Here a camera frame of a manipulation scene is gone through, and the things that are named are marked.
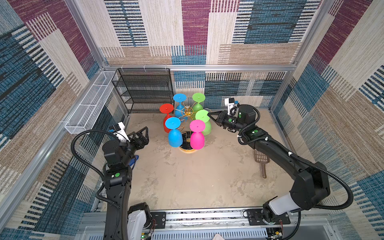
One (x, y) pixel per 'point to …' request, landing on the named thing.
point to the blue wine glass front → (175, 137)
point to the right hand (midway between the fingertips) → (207, 116)
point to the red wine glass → (166, 108)
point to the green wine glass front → (202, 115)
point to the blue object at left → (132, 161)
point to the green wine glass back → (198, 97)
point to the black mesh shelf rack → (144, 90)
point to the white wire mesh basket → (85, 117)
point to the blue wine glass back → (179, 97)
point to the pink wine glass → (197, 138)
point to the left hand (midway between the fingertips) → (141, 128)
